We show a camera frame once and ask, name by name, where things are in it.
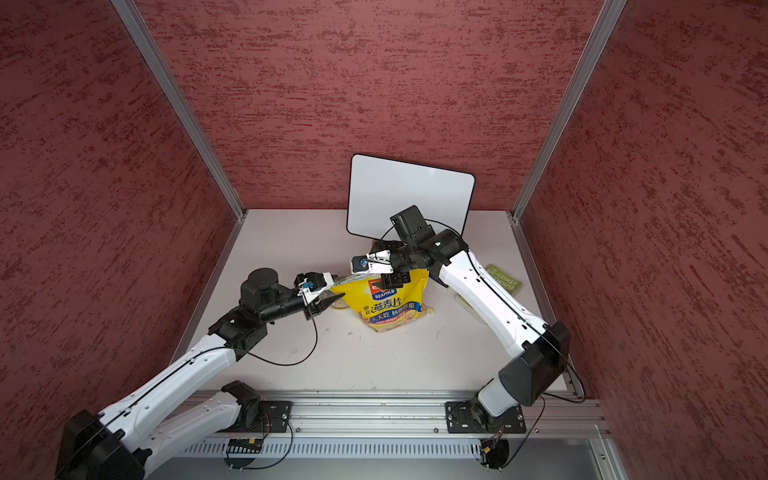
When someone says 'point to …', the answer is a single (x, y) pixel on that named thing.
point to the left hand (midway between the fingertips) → (335, 286)
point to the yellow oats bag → (381, 306)
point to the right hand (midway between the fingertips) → (376, 268)
